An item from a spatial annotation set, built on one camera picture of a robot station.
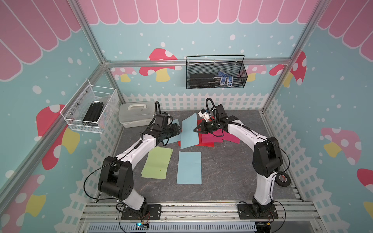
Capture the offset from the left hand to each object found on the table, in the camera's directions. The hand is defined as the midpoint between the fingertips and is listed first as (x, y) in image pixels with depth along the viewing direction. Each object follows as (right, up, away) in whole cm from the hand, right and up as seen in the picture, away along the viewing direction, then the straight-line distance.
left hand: (178, 131), depth 88 cm
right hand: (+9, 0, -2) cm, 10 cm away
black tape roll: (+62, -28, -3) cm, 68 cm away
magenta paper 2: (+26, -2, -22) cm, 34 cm away
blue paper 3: (+7, -23, +1) cm, 24 cm away
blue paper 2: (+6, -4, +3) cm, 8 cm away
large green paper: (-14, -20, +4) cm, 25 cm away
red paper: (+14, -5, +15) cm, 21 cm away
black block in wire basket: (-40, +9, -19) cm, 45 cm away
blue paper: (-2, -5, +6) cm, 8 cm away
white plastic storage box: (-32, +12, +18) cm, 38 cm away
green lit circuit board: (-18, -48, -16) cm, 53 cm away
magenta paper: (+22, -2, -11) cm, 24 cm away
